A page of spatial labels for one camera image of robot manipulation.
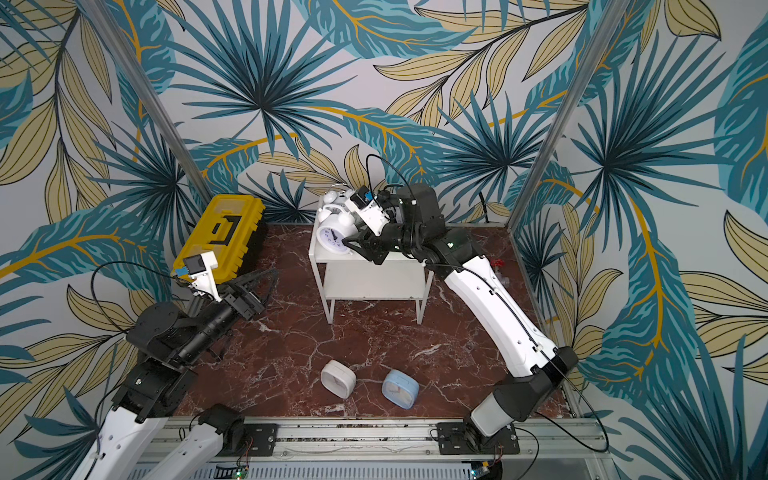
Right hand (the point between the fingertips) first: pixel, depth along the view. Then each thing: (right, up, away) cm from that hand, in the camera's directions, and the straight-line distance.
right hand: (352, 231), depth 65 cm
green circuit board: (-27, -57, +6) cm, 64 cm away
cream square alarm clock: (-5, -36, +10) cm, 38 cm away
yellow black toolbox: (-44, +4, +31) cm, 54 cm away
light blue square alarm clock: (+11, -39, +11) cm, 42 cm away
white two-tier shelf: (-5, -12, +23) cm, 27 cm away
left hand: (-15, -10, -5) cm, 19 cm away
